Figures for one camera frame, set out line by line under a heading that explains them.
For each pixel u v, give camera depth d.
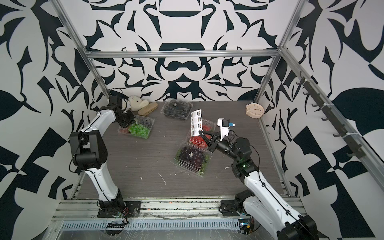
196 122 0.70
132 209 0.74
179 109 1.12
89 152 0.52
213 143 0.61
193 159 0.85
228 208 0.74
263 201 0.49
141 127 0.96
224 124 0.61
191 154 0.84
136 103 1.11
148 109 1.12
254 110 1.12
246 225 0.71
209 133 0.65
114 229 0.73
